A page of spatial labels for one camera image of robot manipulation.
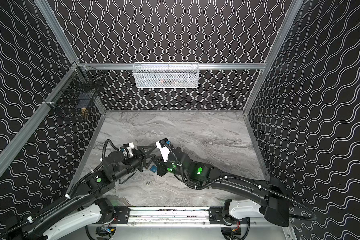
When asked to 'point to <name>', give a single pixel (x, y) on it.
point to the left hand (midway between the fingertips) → (158, 150)
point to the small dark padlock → (153, 169)
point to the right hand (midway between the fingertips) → (152, 160)
